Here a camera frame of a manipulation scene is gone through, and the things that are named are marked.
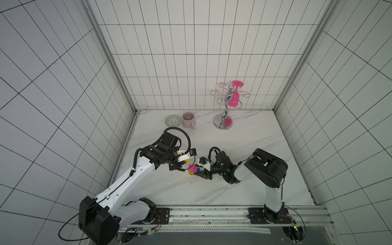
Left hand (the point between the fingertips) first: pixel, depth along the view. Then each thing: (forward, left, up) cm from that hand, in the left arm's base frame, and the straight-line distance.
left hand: (179, 160), depth 77 cm
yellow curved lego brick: (0, -4, +1) cm, 5 cm away
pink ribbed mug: (+33, -3, -6) cm, 34 cm away
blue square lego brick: (-1, -10, -10) cm, 14 cm away
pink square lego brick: (-2, -7, -6) cm, 10 cm away
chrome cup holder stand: (+37, -29, +14) cm, 49 cm away
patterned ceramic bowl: (+37, +9, -11) cm, 40 cm away
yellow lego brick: (-2, -6, -12) cm, 13 cm away
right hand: (+4, -9, -12) cm, 15 cm away
